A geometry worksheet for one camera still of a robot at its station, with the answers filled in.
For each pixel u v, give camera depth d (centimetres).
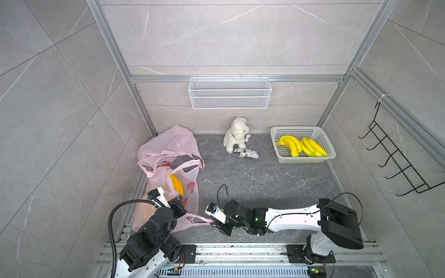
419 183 58
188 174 90
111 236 49
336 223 46
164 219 50
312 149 101
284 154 101
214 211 65
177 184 89
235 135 99
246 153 105
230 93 101
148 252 48
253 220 59
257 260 73
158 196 61
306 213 47
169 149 103
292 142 104
